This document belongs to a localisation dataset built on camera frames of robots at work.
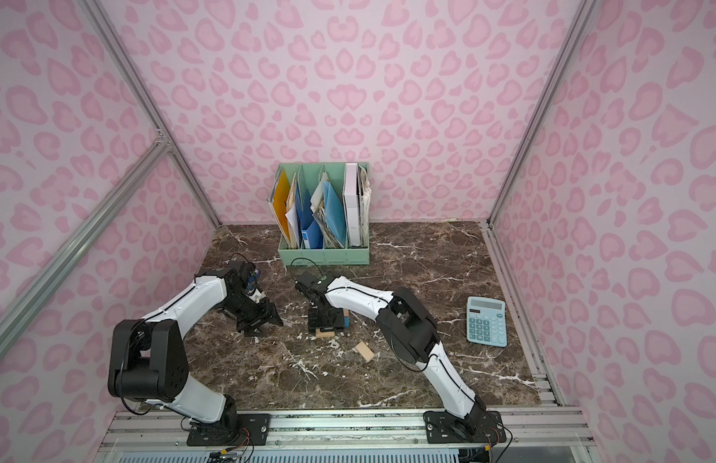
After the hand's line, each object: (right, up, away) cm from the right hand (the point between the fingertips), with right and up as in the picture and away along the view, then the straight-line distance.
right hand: (321, 333), depth 90 cm
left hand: (-12, +4, -5) cm, 14 cm away
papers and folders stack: (-3, +37, +3) cm, 37 cm away
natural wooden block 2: (+14, -4, -4) cm, 15 cm away
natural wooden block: (+1, 0, -2) cm, 2 cm away
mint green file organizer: (-2, +23, +13) cm, 27 cm away
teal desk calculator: (+52, +4, 0) cm, 52 cm away
